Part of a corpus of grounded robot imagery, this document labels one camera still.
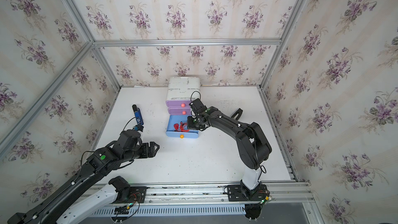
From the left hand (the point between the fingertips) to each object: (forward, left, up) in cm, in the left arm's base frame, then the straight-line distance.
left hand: (155, 149), depth 74 cm
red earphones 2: (+19, -11, -12) cm, 25 cm away
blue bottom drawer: (+15, -5, -12) cm, 20 cm away
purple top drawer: (+24, -10, +7) cm, 26 cm away
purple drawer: (+24, -9, -1) cm, 25 cm away
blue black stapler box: (+26, +17, -10) cm, 33 cm away
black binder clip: (+31, -50, -12) cm, 60 cm away
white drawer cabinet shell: (+33, -15, +9) cm, 37 cm away
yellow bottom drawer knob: (+12, -11, -11) cm, 20 cm away
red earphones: (+20, -7, -12) cm, 25 cm away
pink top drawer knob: (+24, -12, +5) cm, 27 cm away
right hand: (+16, -16, -5) cm, 23 cm away
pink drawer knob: (+23, -13, -2) cm, 27 cm away
